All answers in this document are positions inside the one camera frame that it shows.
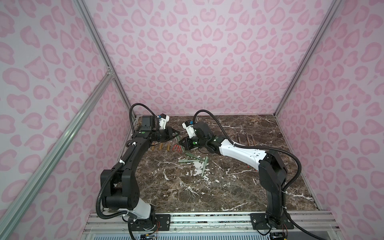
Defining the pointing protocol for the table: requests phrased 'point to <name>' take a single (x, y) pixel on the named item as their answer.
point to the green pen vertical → (204, 166)
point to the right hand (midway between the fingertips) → (180, 141)
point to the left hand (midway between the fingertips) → (179, 131)
